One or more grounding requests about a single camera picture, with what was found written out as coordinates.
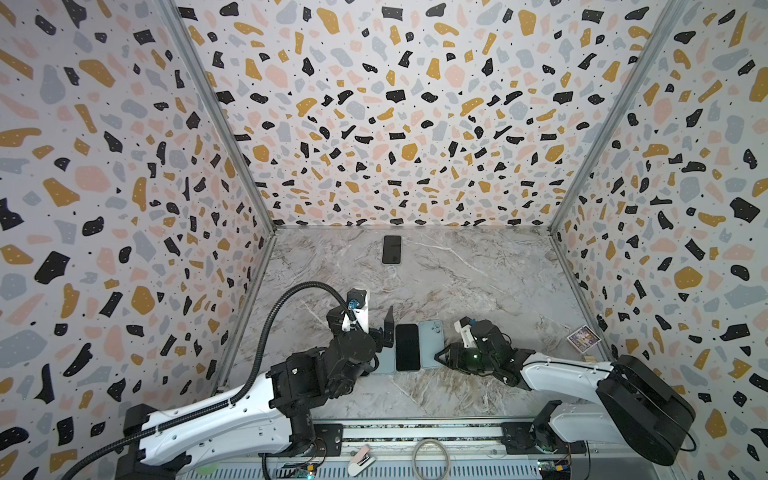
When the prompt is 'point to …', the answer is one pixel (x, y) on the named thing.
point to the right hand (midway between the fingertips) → (433, 355)
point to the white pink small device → (362, 460)
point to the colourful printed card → (583, 338)
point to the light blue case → (387, 361)
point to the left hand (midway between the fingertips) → (374, 304)
